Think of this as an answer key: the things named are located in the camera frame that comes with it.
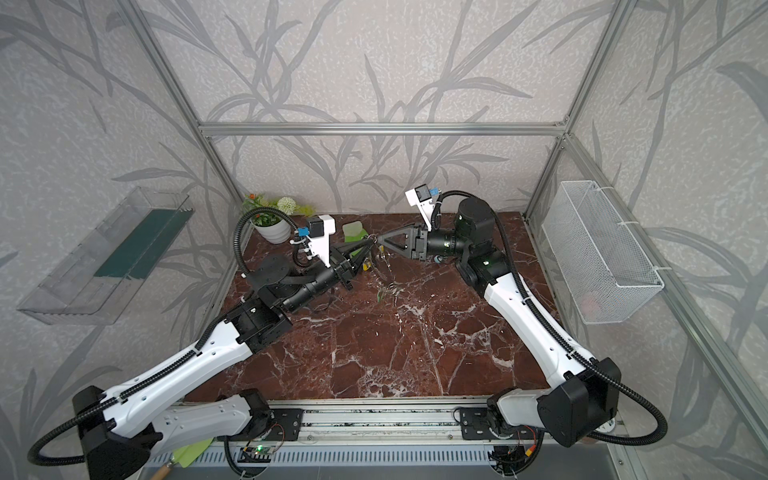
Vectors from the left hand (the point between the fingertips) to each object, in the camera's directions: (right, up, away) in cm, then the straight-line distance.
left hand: (376, 237), depth 59 cm
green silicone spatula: (-46, -52, +11) cm, 70 cm away
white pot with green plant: (-41, +4, +45) cm, 61 cm away
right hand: (+1, +1, +2) cm, 3 cm away
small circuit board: (-30, -53, +13) cm, 62 cm away
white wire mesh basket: (+48, -7, +3) cm, 48 cm away
